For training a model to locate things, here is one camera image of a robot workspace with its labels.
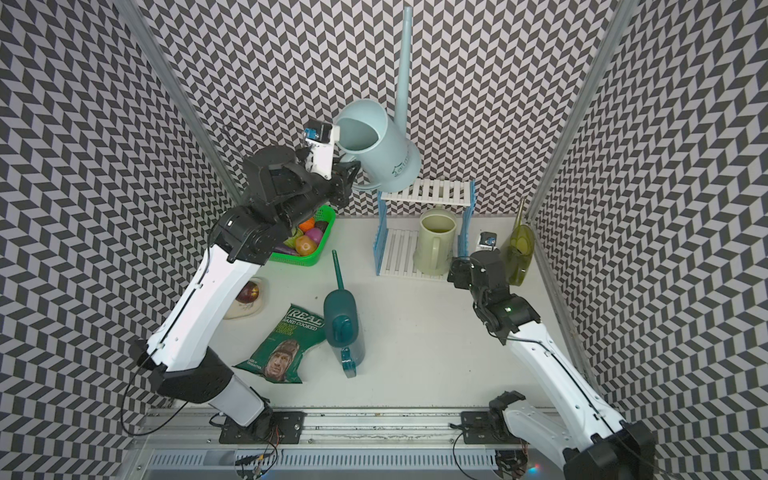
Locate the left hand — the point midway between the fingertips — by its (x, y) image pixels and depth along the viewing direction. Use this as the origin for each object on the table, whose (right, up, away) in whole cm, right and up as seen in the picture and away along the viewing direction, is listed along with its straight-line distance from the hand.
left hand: (352, 165), depth 59 cm
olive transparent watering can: (+48, -18, +35) cm, 62 cm away
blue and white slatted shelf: (+7, -18, +48) cm, 52 cm away
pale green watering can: (+19, -18, +24) cm, 35 cm away
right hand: (+28, -22, +19) cm, 40 cm away
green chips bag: (-22, -45, +18) cm, 53 cm away
